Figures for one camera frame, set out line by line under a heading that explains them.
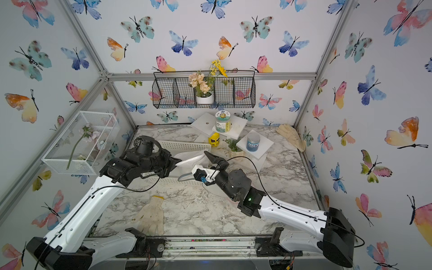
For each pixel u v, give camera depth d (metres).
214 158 0.60
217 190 0.59
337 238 0.39
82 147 0.72
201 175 0.52
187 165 0.65
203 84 0.81
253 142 0.84
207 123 1.01
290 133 1.18
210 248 0.76
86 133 0.74
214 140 1.04
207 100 0.91
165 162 0.61
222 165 0.60
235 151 0.95
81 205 0.42
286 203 0.49
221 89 0.96
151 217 0.83
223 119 0.82
